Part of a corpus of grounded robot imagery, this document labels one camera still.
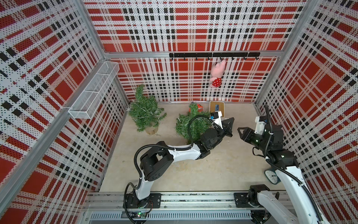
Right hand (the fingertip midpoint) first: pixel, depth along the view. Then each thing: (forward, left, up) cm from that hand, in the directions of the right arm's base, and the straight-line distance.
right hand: (242, 130), depth 73 cm
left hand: (+4, +2, +4) cm, 6 cm away
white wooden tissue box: (+38, +4, -22) cm, 44 cm away
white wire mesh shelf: (+24, +97, -4) cm, 100 cm away
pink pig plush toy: (+42, +9, +8) cm, 43 cm away
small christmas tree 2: (+3, +23, 0) cm, 24 cm away
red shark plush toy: (+32, +19, -18) cm, 42 cm away
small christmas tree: (+12, +54, +1) cm, 55 cm away
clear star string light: (+11, +51, -2) cm, 52 cm away
